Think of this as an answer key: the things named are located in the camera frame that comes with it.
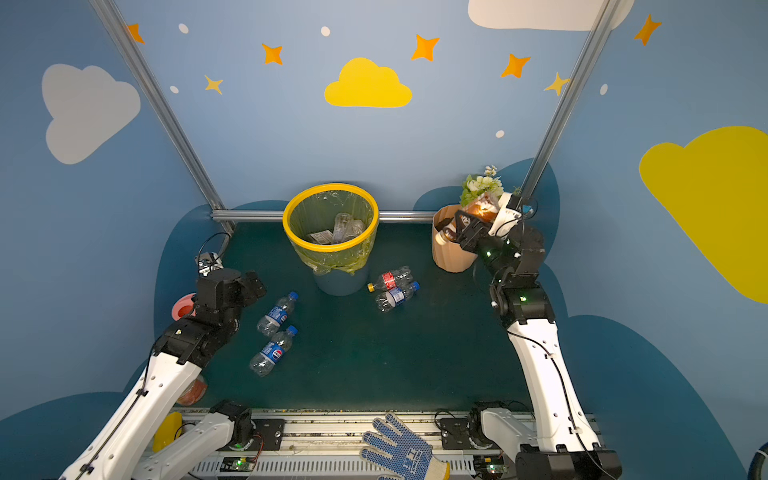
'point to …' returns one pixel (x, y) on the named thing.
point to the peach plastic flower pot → (451, 257)
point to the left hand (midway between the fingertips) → (243, 278)
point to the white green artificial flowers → (480, 185)
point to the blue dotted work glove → (413, 458)
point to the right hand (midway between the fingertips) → (466, 213)
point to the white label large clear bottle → (324, 237)
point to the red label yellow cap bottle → (392, 279)
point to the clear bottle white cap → (346, 228)
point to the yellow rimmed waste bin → (331, 227)
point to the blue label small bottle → (388, 300)
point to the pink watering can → (184, 307)
